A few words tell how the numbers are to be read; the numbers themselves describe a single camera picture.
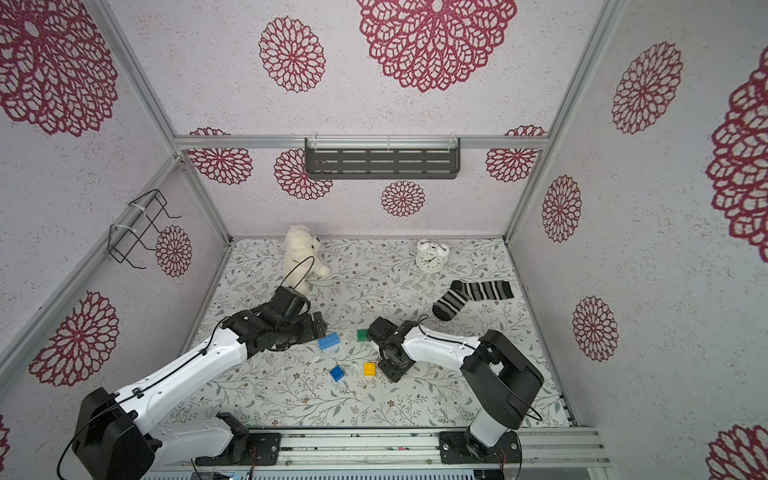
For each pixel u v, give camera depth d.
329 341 0.91
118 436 0.38
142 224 0.81
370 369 0.85
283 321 0.60
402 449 0.75
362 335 0.93
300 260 0.92
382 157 0.93
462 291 1.03
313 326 0.72
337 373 0.85
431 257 1.05
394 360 0.73
